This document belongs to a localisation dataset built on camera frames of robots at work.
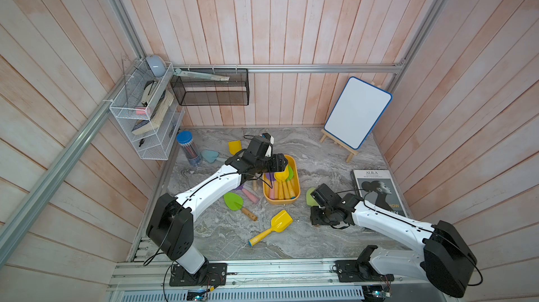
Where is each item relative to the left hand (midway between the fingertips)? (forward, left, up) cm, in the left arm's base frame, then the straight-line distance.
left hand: (280, 165), depth 82 cm
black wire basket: (+42, +41, +5) cm, 59 cm away
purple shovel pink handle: (-7, +11, -16) cm, 21 cm away
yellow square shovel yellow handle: (+4, -1, -17) cm, 17 cm away
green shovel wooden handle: (-8, +19, -18) cm, 27 cm away
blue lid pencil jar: (+12, +41, 0) cm, 43 cm away
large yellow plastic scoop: (-17, 0, -18) cm, 25 cm away
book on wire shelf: (+22, +49, +14) cm, 55 cm away
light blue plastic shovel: (+16, +34, -16) cm, 41 cm away
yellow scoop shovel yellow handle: (+6, -3, -15) cm, 17 cm away
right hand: (-15, -14, -16) cm, 26 cm away
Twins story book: (-2, -44, -13) cm, 46 cm away
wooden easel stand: (+17, -34, -10) cm, 39 cm away
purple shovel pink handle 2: (+4, +3, -17) cm, 18 cm away
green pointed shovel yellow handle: (+1, -5, -16) cm, 17 cm away
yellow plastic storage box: (+10, -7, -12) cm, 17 cm away
